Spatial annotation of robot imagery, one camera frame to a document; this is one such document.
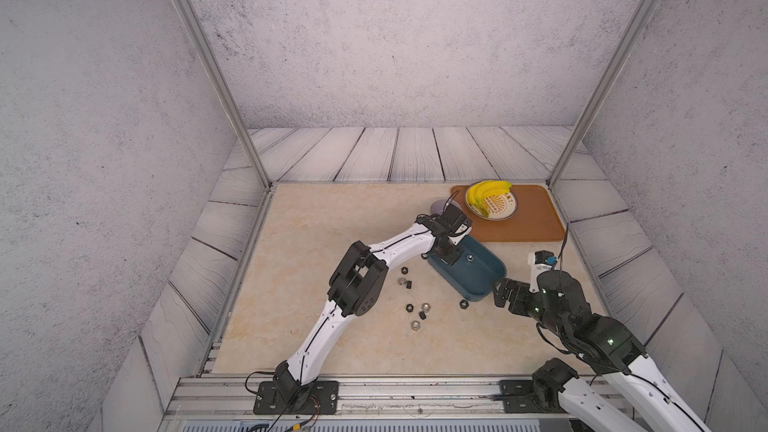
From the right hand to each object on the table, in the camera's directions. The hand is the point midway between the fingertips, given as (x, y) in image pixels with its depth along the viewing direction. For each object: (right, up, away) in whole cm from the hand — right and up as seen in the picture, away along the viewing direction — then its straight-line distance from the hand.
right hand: (508, 285), depth 73 cm
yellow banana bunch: (+4, +24, +38) cm, 45 cm away
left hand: (-7, +3, +23) cm, 24 cm away
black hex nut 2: (-23, -5, +20) cm, 31 cm away
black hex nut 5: (-19, -12, +14) cm, 27 cm away
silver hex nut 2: (-18, -11, +16) cm, 27 cm away
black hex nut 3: (-7, -10, +16) cm, 20 cm away
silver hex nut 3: (-21, -14, +12) cm, 28 cm away
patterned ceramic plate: (+12, +19, +39) cm, 45 cm away
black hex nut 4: (-23, -11, +16) cm, 30 cm away
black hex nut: (-24, -1, +23) cm, 34 cm away
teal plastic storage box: (-3, -2, +22) cm, 22 cm away
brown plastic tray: (+24, +15, +36) cm, 45 cm away
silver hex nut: (-25, -4, +21) cm, 33 cm away
